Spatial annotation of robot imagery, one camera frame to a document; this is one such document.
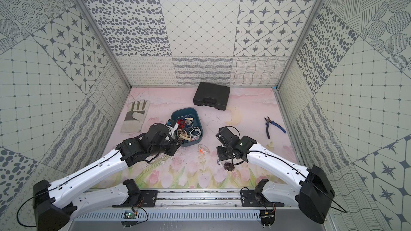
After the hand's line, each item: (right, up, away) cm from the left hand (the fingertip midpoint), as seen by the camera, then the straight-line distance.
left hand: (182, 145), depth 74 cm
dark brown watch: (+22, -12, +5) cm, 26 cm away
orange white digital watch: (+8, -6, +15) cm, 18 cm away
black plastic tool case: (+14, +25, +41) cm, 50 cm away
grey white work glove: (-37, +11, +30) cm, 49 cm away
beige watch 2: (-1, 0, +17) cm, 17 cm away
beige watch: (-1, +8, +27) cm, 28 cm away
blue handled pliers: (+53, +7, +27) cm, 60 cm away
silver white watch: (+4, +2, +21) cm, 21 cm away
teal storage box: (-6, +13, +27) cm, 31 cm away
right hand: (+20, -6, +6) cm, 22 cm away
